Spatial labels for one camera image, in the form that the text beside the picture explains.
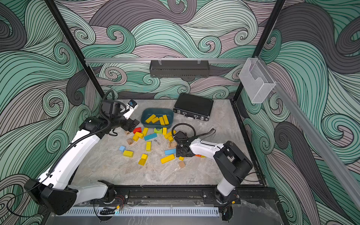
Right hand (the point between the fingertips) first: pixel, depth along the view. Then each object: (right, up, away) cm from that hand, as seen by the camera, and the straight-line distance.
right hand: (179, 154), depth 89 cm
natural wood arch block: (-5, +5, +3) cm, 8 cm away
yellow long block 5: (-9, +11, +8) cm, 16 cm away
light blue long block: (-6, +1, 0) cm, 6 cm away
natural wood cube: (+1, -5, -4) cm, 7 cm away
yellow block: (-23, +23, +18) cm, 37 cm away
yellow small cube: (-6, +9, +5) cm, 12 cm away
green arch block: (-16, +14, +9) cm, 23 cm away
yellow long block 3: (-8, -2, -3) cm, 9 cm away
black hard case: (+12, +32, +27) cm, 43 cm away
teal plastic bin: (-17, +23, +18) cm, 34 cm away
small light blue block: (-38, +3, +1) cm, 38 cm away
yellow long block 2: (-13, +19, +14) cm, 27 cm away
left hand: (-27, +26, -15) cm, 40 cm away
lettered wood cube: (-37, +13, +8) cm, 40 cm away
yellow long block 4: (+1, -1, -4) cm, 4 cm away
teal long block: (-21, +10, +9) cm, 25 cm away
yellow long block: (-11, +23, +18) cm, 31 cm away
